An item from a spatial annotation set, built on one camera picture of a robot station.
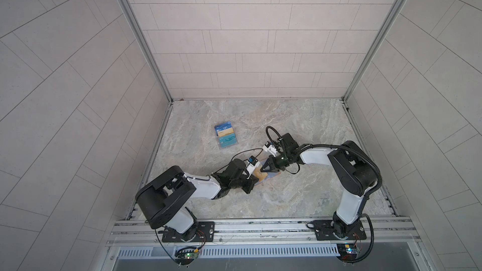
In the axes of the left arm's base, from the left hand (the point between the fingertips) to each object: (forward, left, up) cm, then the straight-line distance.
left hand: (261, 179), depth 85 cm
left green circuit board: (-28, +27, +3) cm, 39 cm away
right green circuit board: (-27, -31, +1) cm, 41 cm away
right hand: (+3, 0, +2) cm, 4 cm away
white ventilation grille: (-27, +11, +1) cm, 29 cm away
